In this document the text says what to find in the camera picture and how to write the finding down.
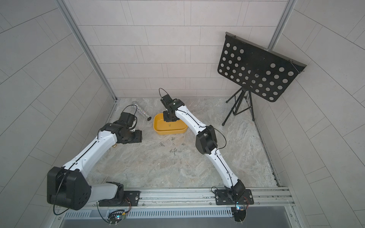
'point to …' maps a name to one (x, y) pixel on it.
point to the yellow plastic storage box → (162, 127)
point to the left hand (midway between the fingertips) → (141, 136)
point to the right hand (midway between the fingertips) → (168, 118)
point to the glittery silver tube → (135, 105)
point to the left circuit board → (116, 216)
